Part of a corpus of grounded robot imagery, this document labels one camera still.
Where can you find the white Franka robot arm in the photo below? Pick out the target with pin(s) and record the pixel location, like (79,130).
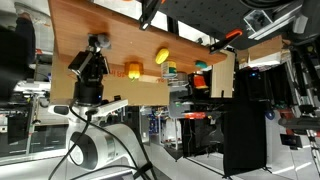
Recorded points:
(96,146)

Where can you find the white labelled can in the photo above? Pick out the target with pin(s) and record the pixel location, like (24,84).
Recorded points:
(169,69)

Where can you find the black curtain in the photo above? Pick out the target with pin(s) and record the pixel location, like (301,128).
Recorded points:
(245,136)

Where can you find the black bar clamp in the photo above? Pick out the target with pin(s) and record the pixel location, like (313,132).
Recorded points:
(148,13)

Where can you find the printed marker tag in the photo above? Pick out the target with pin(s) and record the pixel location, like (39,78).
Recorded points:
(256,20)

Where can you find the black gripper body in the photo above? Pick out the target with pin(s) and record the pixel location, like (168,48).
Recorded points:
(96,70)

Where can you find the person in dark clothes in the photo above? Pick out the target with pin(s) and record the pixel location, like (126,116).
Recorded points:
(15,63)

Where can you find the yellow lemon toy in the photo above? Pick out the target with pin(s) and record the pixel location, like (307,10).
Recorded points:
(162,55)

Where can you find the brown cardboard box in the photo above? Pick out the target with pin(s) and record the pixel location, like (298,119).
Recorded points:
(265,50)

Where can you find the teal round toy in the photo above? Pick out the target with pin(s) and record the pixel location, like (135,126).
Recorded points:
(200,64)

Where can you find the silver round tin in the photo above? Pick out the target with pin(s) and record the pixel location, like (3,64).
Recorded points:
(180,79)

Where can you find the blue round object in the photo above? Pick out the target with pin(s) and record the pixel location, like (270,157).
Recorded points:
(270,115)

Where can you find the light wooden panel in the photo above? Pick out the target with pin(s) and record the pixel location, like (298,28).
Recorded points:
(222,76)

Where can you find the red and black device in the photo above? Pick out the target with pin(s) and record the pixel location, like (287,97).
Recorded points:
(200,81)

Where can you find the black perforated board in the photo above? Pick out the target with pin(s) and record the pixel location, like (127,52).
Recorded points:
(206,15)

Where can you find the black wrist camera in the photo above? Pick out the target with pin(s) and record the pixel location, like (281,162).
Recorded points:
(80,61)

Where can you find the orange and yellow toy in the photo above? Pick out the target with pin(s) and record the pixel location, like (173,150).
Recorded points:
(134,70)

